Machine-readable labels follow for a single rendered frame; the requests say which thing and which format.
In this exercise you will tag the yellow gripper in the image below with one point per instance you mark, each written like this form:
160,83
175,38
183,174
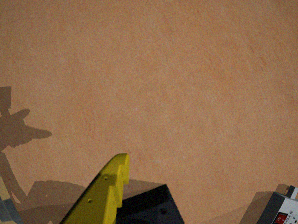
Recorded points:
98,203

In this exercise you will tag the grey power strip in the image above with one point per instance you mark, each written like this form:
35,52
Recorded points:
281,209

